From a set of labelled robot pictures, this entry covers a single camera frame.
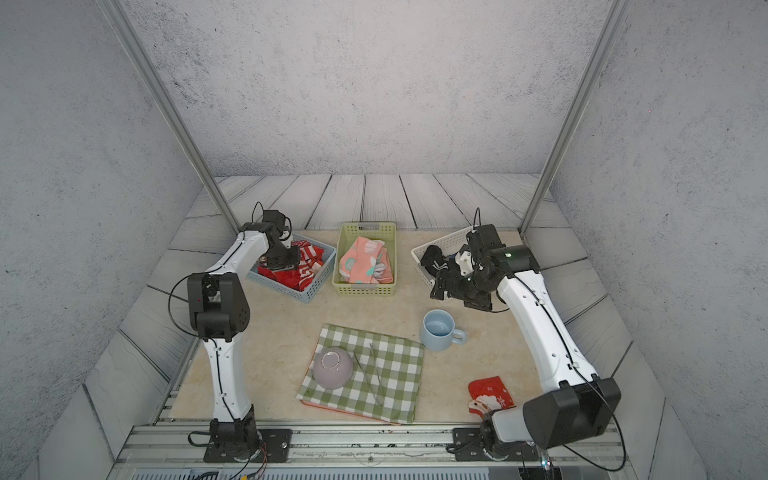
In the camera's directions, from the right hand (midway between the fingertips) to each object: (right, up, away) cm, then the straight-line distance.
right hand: (449, 297), depth 74 cm
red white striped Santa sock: (-42, +8, +31) cm, 53 cm away
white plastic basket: (+8, +14, +39) cm, 42 cm away
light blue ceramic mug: (0, -13, +15) cm, 20 cm away
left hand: (-45, +7, +28) cm, 53 cm away
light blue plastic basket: (-38, +2, +22) cm, 44 cm away
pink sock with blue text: (-23, +8, +29) cm, 38 cm away
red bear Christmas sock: (-48, +2, +26) cm, 55 cm away
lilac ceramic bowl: (-30, -20, +6) cm, 36 cm away
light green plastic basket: (-31, +18, +41) cm, 54 cm away
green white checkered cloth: (-16, -24, +9) cm, 30 cm away
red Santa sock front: (+11, -26, +4) cm, 28 cm away
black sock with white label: (0, +8, +28) cm, 29 cm away
